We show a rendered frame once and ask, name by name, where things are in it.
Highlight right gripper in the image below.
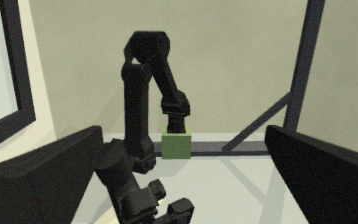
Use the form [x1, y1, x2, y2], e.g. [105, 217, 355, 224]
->
[113, 187, 194, 224]

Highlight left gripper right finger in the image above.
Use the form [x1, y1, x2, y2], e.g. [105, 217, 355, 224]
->
[264, 125, 358, 224]

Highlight cream wall panel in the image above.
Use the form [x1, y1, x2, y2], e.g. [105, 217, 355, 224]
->
[0, 0, 56, 162]

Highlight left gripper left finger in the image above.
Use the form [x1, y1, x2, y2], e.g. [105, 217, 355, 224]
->
[0, 125, 103, 224]

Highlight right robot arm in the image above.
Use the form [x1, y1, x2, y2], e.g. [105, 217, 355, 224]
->
[95, 31, 190, 224]

